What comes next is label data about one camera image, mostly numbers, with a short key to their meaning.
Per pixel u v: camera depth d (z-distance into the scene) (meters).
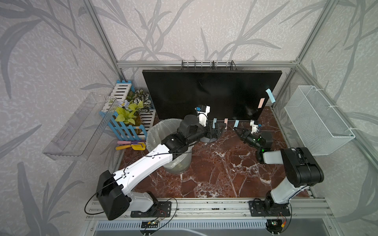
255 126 0.84
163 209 0.74
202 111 0.60
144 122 1.08
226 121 0.89
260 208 0.73
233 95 1.18
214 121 0.89
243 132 0.82
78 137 0.68
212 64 0.91
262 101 0.75
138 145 0.96
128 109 0.85
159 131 0.78
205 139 1.04
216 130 0.60
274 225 0.75
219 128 0.60
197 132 0.58
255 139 0.79
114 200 0.37
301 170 0.47
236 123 0.89
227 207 0.75
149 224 0.70
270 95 0.69
